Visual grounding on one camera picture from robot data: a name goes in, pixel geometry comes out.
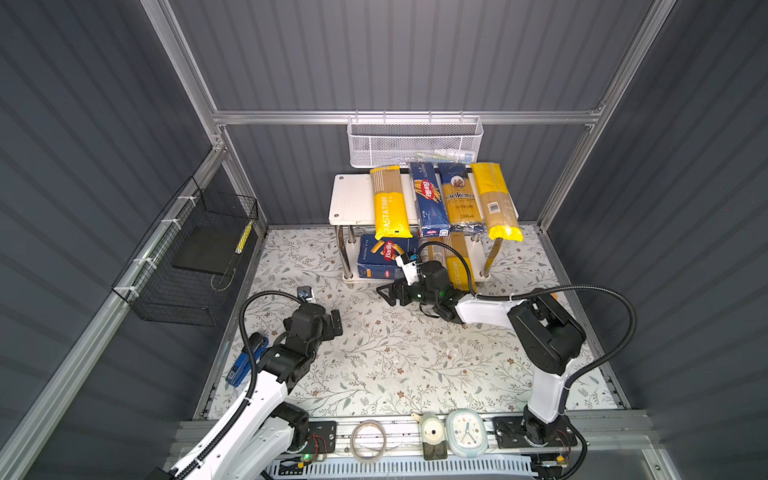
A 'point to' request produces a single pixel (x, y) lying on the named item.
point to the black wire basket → (184, 273)
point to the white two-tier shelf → (351, 208)
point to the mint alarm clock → (466, 433)
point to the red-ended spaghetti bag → (433, 252)
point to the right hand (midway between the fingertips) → (388, 288)
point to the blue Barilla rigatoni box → (377, 258)
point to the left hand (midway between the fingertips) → (320, 314)
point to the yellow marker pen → (238, 250)
